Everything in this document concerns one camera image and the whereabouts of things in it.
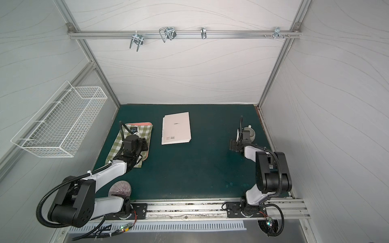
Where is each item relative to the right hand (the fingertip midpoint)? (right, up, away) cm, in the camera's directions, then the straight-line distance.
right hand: (239, 142), depth 97 cm
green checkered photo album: (-64, +6, +7) cm, 65 cm away
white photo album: (-42, +8, +7) cm, 43 cm away
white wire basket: (-90, +12, -28) cm, 95 cm away
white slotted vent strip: (-67, -37, -27) cm, 81 cm away
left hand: (-60, +3, -7) cm, 61 cm away
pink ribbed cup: (-68, -22, -17) cm, 74 cm away
